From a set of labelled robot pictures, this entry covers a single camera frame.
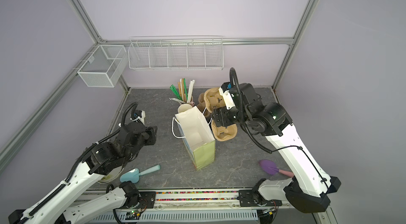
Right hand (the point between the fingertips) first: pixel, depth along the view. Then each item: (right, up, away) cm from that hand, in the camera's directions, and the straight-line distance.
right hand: (220, 113), depth 62 cm
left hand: (-29, -8, +7) cm, 31 cm away
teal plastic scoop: (-44, -33, +18) cm, 58 cm away
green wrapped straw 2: (-19, +13, +37) cm, 44 cm away
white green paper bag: (-11, -17, +34) cm, 39 cm away
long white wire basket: (-25, +36, +37) cm, 57 cm away
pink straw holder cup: (-15, +4, +38) cm, 41 cm away
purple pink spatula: (+29, -31, +22) cm, 48 cm away
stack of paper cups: (-20, +1, +31) cm, 37 cm away
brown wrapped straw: (-21, +15, +37) cm, 45 cm away
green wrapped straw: (-25, +11, +34) cm, 44 cm away
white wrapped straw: (-16, +12, +37) cm, 42 cm away
